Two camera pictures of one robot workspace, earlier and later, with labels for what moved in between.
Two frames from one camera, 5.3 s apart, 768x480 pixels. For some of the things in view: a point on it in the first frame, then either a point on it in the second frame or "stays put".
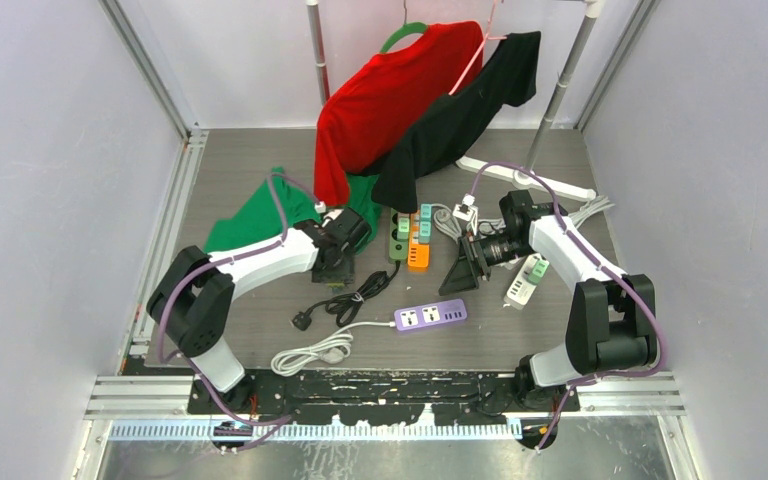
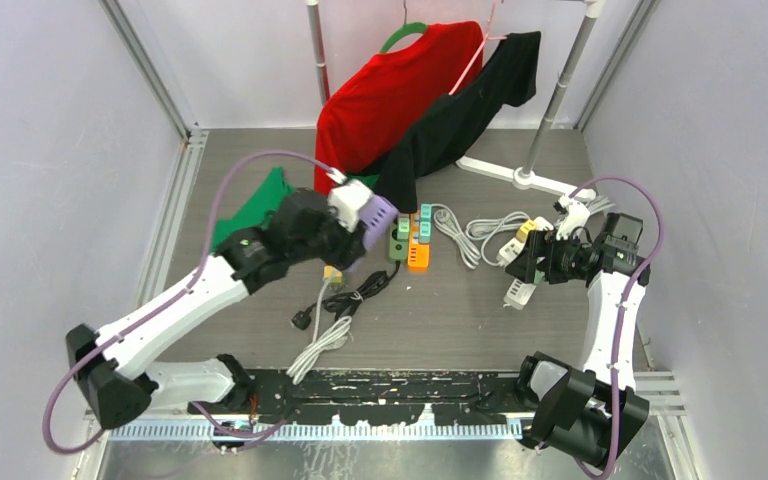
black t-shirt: (504, 76) stays put
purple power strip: (431, 314) -> (376, 213)
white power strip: (521, 290) stays put
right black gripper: (463, 275) -> (548, 246)
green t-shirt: (256, 214) stays put
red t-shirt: (371, 104) stays put
